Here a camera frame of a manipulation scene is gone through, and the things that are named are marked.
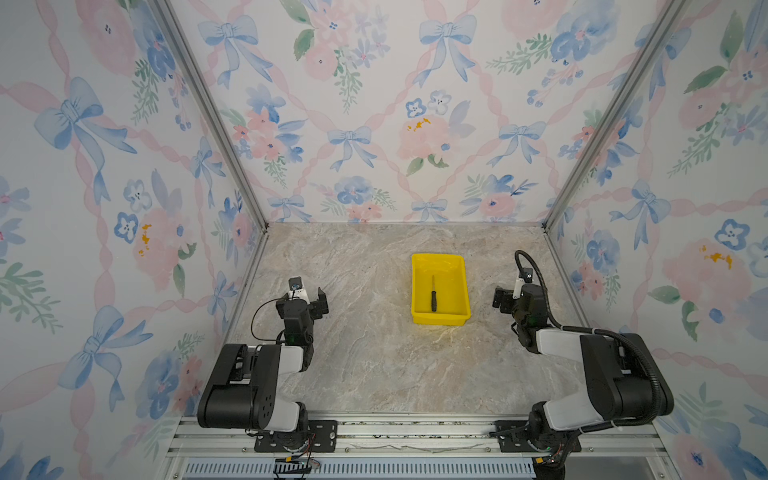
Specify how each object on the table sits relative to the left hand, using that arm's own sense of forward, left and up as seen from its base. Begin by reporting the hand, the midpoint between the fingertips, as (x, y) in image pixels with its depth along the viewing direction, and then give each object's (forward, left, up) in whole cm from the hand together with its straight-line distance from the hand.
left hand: (304, 289), depth 91 cm
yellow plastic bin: (-1, -46, -7) cm, 47 cm away
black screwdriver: (+2, -41, -8) cm, 41 cm away
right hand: (+3, -65, -2) cm, 65 cm away
